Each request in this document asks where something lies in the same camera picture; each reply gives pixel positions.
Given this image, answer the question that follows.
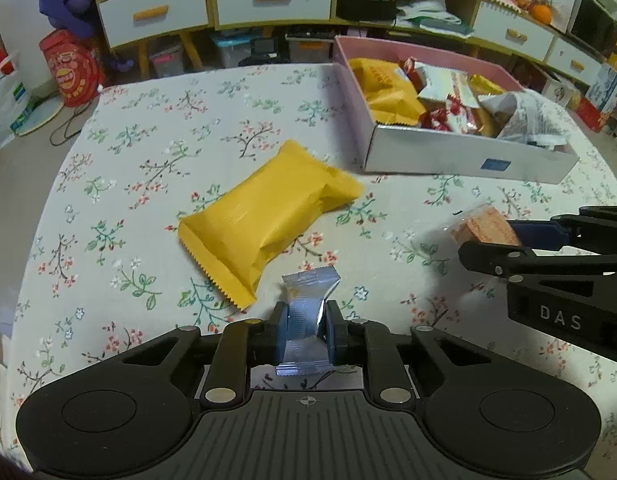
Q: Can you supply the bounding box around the plain yellow snack bag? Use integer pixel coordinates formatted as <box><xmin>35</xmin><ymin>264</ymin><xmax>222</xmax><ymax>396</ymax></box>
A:
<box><xmin>178</xmin><ymin>140</ymin><xmax>363</xmax><ymax>310</ymax></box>

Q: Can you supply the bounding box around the white text snack packet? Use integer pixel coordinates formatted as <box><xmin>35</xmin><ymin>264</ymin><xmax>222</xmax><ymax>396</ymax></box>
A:
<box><xmin>477</xmin><ymin>89</ymin><xmax>576</xmax><ymax>150</ymax></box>

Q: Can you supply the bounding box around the yellow white drawer cabinet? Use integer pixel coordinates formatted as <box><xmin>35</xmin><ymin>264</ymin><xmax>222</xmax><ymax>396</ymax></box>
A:
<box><xmin>96</xmin><ymin>0</ymin><xmax>617</xmax><ymax>84</ymax></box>

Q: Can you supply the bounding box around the brown wafer clear packet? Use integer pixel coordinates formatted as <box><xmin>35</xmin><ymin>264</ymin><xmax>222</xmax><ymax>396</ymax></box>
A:
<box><xmin>448</xmin><ymin>205</ymin><xmax>522</xmax><ymax>246</ymax></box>

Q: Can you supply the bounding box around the red white candy packet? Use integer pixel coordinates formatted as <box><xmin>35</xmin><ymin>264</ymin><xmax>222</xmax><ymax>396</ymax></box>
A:
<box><xmin>420</xmin><ymin>94</ymin><xmax>481</xmax><ymax>134</ymax></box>

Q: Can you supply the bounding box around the white yellow cake packet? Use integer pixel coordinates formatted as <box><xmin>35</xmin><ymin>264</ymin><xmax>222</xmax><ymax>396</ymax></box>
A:
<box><xmin>415</xmin><ymin>62</ymin><xmax>479</xmax><ymax>108</ymax></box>

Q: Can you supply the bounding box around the orange fruit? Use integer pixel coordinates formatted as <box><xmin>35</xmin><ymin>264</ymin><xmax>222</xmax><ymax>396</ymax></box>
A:
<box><xmin>529</xmin><ymin>1</ymin><xmax>552</xmax><ymax>25</ymax></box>

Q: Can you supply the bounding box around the red gift bag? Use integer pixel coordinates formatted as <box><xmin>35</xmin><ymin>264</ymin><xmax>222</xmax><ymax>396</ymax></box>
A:
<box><xmin>39</xmin><ymin>29</ymin><xmax>106</xmax><ymax>107</ymax></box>

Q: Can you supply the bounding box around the small silver blue packet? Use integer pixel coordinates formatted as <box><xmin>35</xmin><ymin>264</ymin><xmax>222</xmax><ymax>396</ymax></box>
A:
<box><xmin>276</xmin><ymin>266</ymin><xmax>341</xmax><ymax>377</ymax></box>

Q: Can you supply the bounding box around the floral tablecloth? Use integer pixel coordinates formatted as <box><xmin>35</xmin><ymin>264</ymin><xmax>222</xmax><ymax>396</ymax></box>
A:
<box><xmin>0</xmin><ymin>64</ymin><xmax>617</xmax><ymax>479</ymax></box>

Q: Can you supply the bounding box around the yellow snack bag in box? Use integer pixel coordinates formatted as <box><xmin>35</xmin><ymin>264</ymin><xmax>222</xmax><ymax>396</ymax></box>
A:
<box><xmin>348</xmin><ymin>58</ymin><xmax>427</xmax><ymax>127</ymax></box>

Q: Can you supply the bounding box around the pink white cardboard box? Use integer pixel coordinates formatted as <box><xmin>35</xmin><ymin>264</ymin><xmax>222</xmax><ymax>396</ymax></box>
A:
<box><xmin>333</xmin><ymin>36</ymin><xmax>578</xmax><ymax>184</ymax></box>

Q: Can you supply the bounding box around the white plastic shopping bag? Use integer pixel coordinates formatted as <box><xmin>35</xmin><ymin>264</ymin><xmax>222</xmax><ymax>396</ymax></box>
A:
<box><xmin>0</xmin><ymin>47</ymin><xmax>33</xmax><ymax>149</ymax></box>

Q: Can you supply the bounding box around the small gold candy packet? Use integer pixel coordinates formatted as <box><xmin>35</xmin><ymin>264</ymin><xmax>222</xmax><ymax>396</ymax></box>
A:
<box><xmin>469</xmin><ymin>74</ymin><xmax>507</xmax><ymax>96</ymax></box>

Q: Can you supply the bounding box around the purple hat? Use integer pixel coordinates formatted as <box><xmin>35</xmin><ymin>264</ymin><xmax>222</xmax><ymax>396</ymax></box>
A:
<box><xmin>38</xmin><ymin>0</ymin><xmax>99</xmax><ymax>40</ymax></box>

